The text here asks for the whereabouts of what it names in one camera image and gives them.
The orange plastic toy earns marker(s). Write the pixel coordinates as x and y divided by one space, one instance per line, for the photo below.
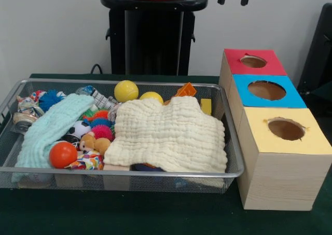
187 90

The black flat panel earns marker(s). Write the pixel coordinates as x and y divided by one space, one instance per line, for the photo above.
321 50

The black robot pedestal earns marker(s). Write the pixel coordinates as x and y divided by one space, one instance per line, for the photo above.
153 43

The orange plastic ball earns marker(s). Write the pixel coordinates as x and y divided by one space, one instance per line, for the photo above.
63 155

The pink spiky ball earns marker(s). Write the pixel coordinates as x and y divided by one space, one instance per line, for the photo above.
103 132

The mint green muslin cloth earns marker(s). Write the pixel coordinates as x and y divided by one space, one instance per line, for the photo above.
52 123

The wooden box with three holes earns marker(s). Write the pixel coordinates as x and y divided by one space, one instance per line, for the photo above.
280 183

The cream muslin cloth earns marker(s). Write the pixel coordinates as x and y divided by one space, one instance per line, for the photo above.
168 136

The smooth yellow ball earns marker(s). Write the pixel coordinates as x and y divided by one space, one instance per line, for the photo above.
151 97

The brown plush toy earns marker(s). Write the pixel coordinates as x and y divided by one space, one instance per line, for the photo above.
99 144

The yellow ball with seam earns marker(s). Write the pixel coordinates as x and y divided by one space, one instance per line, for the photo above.
126 91

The blue spiky ball with eyes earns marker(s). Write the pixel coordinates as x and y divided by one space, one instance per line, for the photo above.
50 99

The yellow block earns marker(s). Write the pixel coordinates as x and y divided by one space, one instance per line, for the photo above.
206 106

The dark green table cloth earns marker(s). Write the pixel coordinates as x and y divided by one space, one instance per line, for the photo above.
155 214

